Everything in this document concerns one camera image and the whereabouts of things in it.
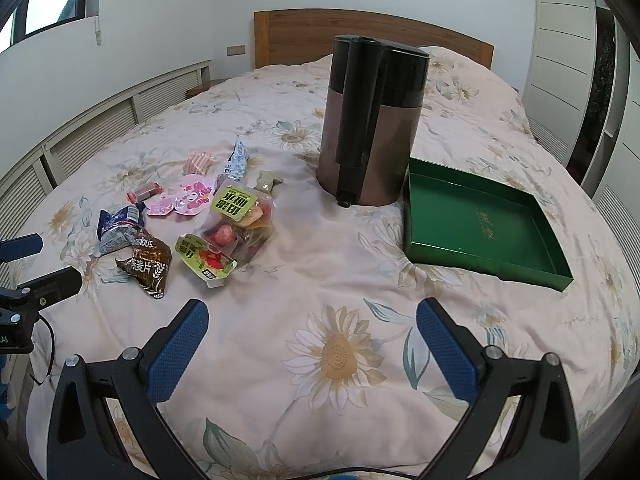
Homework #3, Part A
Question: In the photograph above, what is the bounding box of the blue silver snack packet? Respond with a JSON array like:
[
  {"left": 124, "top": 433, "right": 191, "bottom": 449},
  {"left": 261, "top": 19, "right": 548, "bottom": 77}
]
[{"left": 94, "top": 203, "right": 146, "bottom": 257}]

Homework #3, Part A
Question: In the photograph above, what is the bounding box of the brown nutritious snack packet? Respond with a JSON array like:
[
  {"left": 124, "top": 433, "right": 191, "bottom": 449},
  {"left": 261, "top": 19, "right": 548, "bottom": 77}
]
[{"left": 116, "top": 233, "right": 171, "bottom": 299}]

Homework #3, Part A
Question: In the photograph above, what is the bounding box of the small green fruit snack pack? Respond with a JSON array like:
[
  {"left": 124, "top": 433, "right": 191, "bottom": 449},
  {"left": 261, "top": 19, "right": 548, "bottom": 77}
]
[{"left": 175, "top": 234, "right": 238, "bottom": 289}]

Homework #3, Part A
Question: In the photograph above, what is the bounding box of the clear dried fruit bag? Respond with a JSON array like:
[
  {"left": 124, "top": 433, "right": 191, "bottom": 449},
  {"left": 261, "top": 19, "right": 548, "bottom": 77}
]
[{"left": 198, "top": 179, "right": 274, "bottom": 266}]

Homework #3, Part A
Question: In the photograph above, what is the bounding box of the olive green candy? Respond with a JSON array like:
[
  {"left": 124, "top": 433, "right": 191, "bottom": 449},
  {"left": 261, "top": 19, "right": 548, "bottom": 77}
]
[{"left": 254, "top": 170, "right": 283, "bottom": 195}]

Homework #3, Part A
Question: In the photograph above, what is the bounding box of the white radiator cover cabinet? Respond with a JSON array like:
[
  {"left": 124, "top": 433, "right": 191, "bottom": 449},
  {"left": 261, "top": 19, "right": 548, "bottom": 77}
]
[{"left": 0, "top": 57, "right": 214, "bottom": 291}]

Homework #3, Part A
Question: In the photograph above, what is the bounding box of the small red candy wrapper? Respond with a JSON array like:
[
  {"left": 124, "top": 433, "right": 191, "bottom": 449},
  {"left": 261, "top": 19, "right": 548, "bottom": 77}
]
[{"left": 126, "top": 182, "right": 163, "bottom": 204}]

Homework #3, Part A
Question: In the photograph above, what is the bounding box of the pink cartoon snack packet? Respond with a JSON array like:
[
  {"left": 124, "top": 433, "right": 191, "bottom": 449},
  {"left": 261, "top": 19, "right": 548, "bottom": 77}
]
[{"left": 145, "top": 174, "right": 216, "bottom": 217}]

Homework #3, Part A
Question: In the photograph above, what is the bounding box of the pink striped candy packet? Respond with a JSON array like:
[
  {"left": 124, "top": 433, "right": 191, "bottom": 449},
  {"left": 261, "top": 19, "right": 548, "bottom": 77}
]
[{"left": 182, "top": 151, "right": 216, "bottom": 176}]

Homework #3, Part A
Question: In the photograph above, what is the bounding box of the silver milk snack packet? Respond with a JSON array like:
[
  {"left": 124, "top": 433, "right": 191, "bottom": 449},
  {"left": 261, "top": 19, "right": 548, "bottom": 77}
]
[{"left": 220, "top": 139, "right": 250, "bottom": 182}]

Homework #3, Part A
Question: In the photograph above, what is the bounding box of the green shallow box tray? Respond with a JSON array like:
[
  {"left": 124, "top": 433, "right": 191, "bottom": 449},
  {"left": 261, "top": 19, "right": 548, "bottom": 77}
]
[{"left": 402, "top": 158, "right": 574, "bottom": 292}]

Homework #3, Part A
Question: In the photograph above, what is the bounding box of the window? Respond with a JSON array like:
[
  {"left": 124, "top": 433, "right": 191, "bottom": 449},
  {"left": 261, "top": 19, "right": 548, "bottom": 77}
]
[{"left": 1, "top": 0, "right": 87, "bottom": 51}]

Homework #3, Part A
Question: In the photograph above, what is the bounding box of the wooden headboard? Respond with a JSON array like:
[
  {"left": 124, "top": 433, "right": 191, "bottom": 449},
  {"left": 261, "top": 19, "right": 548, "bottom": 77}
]
[{"left": 254, "top": 9, "right": 494, "bottom": 68}]

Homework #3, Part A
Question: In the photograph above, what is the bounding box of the white wardrobe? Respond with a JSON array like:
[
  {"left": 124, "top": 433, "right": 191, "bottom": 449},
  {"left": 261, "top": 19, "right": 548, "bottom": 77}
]
[{"left": 519, "top": 0, "right": 640, "bottom": 221}]

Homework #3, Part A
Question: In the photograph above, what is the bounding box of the brown black electric kettle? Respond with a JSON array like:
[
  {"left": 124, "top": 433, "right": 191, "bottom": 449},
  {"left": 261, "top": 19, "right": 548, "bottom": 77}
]
[{"left": 317, "top": 35, "right": 430, "bottom": 208}]

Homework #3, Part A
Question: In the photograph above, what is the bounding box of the black cable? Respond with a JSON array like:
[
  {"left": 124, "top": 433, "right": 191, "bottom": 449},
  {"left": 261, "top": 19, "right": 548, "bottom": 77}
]
[{"left": 27, "top": 311, "right": 58, "bottom": 387}]

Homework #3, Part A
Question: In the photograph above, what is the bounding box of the beige wall switch plate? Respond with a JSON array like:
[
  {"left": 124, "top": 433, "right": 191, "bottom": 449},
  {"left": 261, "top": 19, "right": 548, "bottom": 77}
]
[{"left": 226, "top": 44, "right": 246, "bottom": 56}]

